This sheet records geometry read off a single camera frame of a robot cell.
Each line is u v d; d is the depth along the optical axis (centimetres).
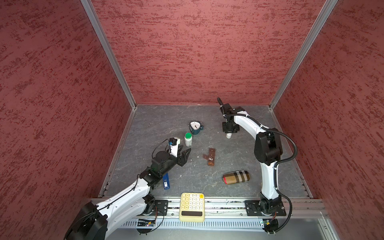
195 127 103
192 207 73
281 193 63
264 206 66
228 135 100
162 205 74
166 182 79
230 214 73
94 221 40
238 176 82
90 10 72
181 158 70
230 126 83
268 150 56
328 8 71
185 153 72
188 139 92
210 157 92
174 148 68
